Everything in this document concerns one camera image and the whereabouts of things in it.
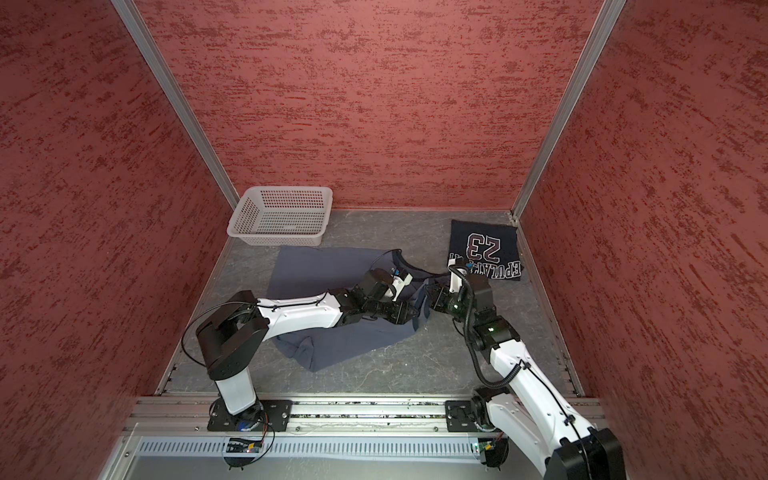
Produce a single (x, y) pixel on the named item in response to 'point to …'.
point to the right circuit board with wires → (496, 451)
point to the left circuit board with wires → (241, 453)
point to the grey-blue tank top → (328, 270)
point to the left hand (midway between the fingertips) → (412, 316)
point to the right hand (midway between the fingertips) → (421, 293)
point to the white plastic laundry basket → (283, 216)
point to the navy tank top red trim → (486, 250)
